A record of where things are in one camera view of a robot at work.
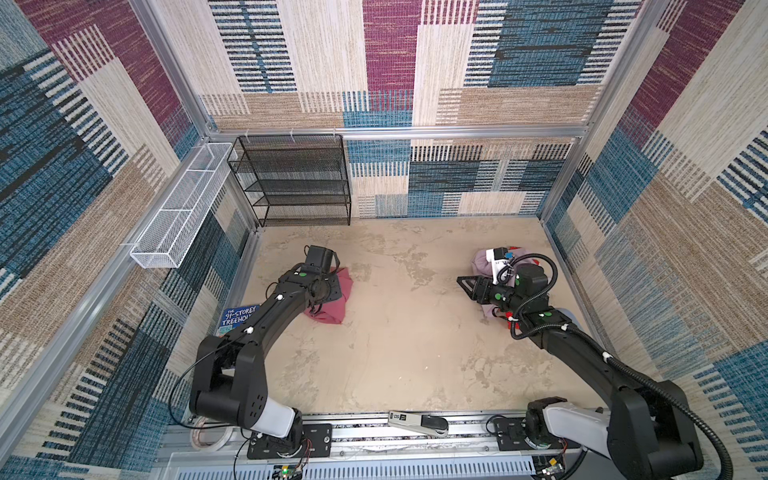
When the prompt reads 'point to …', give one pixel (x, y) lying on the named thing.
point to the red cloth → (509, 315)
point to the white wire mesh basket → (170, 233)
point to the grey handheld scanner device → (428, 422)
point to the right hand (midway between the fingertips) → (462, 283)
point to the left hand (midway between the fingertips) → (331, 285)
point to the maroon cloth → (333, 311)
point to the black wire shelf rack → (293, 177)
